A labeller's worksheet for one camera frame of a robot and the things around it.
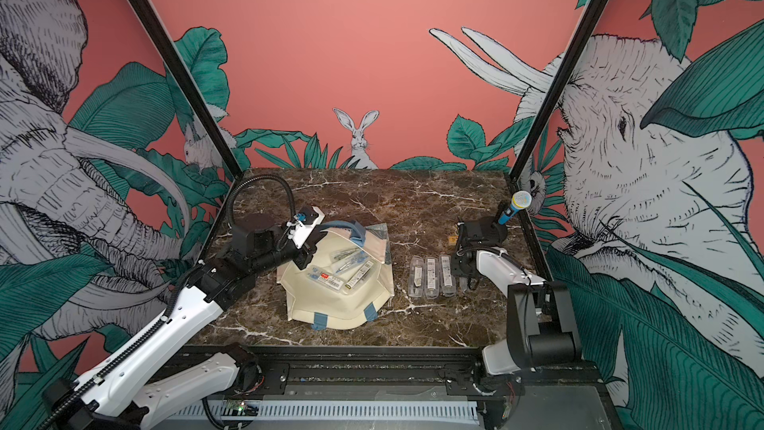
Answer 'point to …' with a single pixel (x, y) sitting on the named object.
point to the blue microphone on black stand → (520, 200)
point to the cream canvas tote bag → (317, 307)
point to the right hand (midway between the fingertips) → (461, 261)
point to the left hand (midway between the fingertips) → (325, 228)
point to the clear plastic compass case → (417, 277)
